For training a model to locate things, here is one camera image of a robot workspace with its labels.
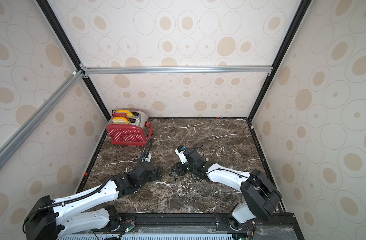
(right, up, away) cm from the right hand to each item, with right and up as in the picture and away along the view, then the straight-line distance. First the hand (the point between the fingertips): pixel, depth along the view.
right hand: (173, 170), depth 83 cm
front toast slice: (-33, +29, +8) cm, 45 cm away
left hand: (-7, +1, -2) cm, 8 cm away
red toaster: (-24, +21, +11) cm, 33 cm away
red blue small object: (+36, +33, +41) cm, 64 cm away
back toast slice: (-29, +32, +12) cm, 45 cm away
